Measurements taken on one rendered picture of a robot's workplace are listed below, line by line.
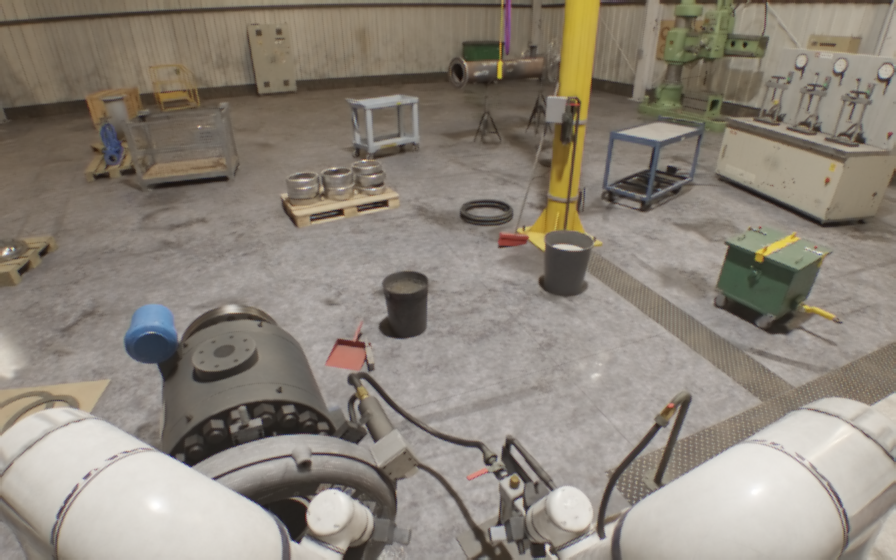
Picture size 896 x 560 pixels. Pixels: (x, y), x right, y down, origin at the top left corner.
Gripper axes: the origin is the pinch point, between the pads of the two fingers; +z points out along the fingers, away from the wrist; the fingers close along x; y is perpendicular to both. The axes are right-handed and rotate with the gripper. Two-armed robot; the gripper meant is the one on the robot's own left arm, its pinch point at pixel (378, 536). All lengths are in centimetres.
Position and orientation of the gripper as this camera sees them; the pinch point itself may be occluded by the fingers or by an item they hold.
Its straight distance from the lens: 129.8
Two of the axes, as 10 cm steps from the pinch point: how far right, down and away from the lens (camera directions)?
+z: 1.7, 6.0, 7.8
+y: 0.9, -8.0, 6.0
